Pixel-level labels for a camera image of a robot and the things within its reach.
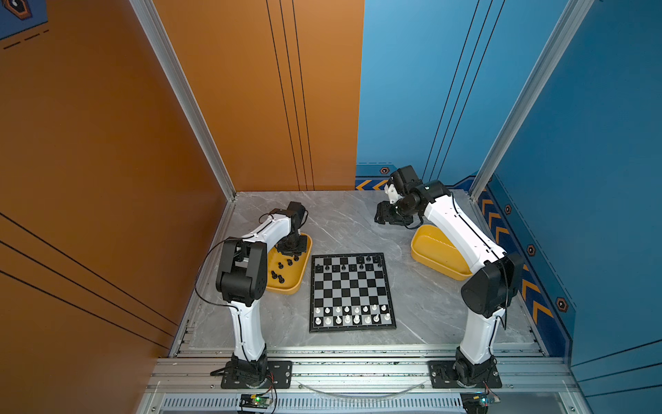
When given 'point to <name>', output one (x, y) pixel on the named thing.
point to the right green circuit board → (477, 402)
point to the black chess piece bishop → (281, 279)
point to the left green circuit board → (255, 400)
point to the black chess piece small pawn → (280, 266)
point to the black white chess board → (350, 291)
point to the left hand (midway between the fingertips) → (297, 250)
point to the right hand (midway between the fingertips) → (379, 219)
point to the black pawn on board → (319, 269)
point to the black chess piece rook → (290, 262)
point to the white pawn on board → (317, 310)
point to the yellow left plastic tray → (284, 272)
